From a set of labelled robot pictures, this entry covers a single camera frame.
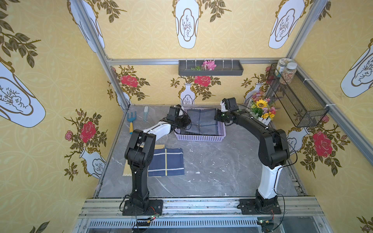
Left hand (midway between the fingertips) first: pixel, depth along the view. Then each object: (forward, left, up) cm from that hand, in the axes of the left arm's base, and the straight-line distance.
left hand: (186, 119), depth 100 cm
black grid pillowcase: (-10, -9, -2) cm, 14 cm away
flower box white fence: (0, -47, +11) cm, 48 cm away
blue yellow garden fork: (0, +40, -10) cm, 41 cm away
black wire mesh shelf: (-6, -67, +19) cm, 70 cm away
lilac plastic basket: (-11, +4, -3) cm, 12 cm away
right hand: (+1, -23, +4) cm, 23 cm away
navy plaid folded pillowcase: (-27, +12, -8) cm, 31 cm away
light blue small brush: (+17, +32, -10) cm, 38 cm away
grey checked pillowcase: (-2, -11, -1) cm, 11 cm away
